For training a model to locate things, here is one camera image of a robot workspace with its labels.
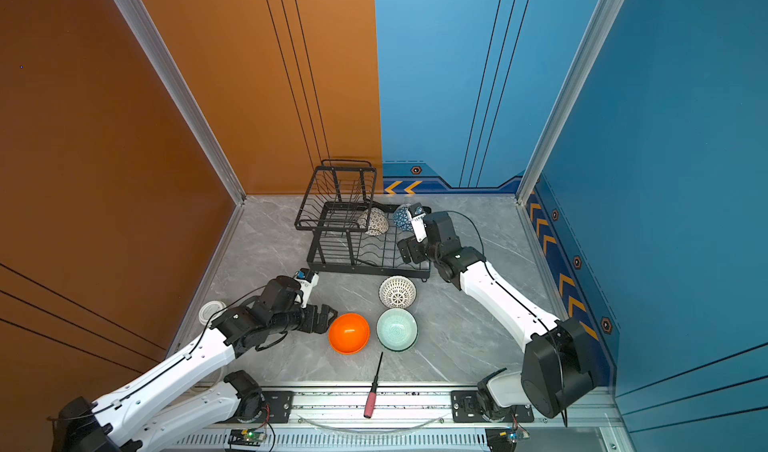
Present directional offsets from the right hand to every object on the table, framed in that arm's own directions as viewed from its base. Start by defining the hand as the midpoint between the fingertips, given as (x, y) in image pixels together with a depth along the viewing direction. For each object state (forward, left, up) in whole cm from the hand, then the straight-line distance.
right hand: (413, 234), depth 84 cm
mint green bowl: (-21, +5, -16) cm, 27 cm away
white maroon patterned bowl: (-9, +5, -17) cm, 20 cm away
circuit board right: (-45, -21, -22) cm, 54 cm away
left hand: (-18, +24, -8) cm, 31 cm away
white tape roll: (-16, +58, -13) cm, 62 cm away
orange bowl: (-22, +18, -16) cm, 33 cm away
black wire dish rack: (-2, +17, +3) cm, 17 cm away
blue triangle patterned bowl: (+20, +3, -15) cm, 25 cm away
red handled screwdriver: (-40, +12, -18) cm, 45 cm away
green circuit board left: (-45, +41, -20) cm, 64 cm away
